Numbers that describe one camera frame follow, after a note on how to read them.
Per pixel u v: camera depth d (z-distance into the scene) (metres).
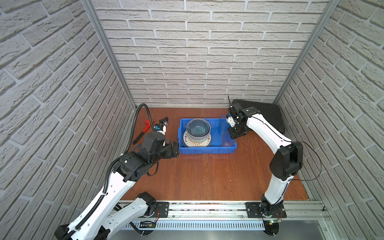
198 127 0.95
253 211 0.73
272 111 1.11
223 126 0.96
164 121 1.09
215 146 0.97
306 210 0.77
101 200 0.39
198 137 0.87
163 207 0.74
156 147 0.48
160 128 0.58
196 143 0.95
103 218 0.39
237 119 0.63
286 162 0.47
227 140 0.95
